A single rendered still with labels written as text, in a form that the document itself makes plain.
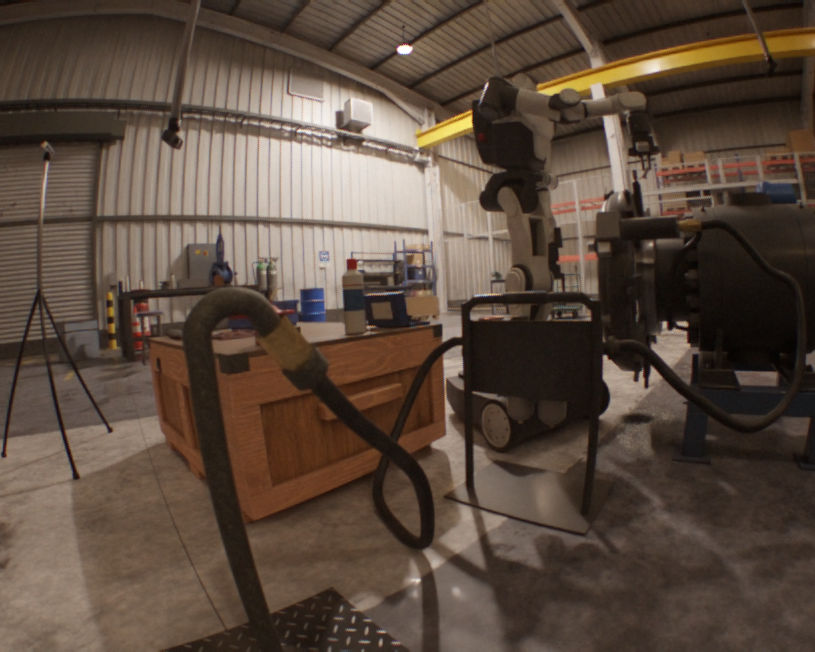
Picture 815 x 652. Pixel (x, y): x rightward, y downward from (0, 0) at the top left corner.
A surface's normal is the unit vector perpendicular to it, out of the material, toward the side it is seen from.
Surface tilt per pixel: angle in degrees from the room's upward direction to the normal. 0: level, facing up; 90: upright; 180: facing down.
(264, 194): 90
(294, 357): 109
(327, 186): 90
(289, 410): 90
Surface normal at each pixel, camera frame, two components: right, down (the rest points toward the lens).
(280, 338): 0.41, 0.36
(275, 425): 0.75, 0.01
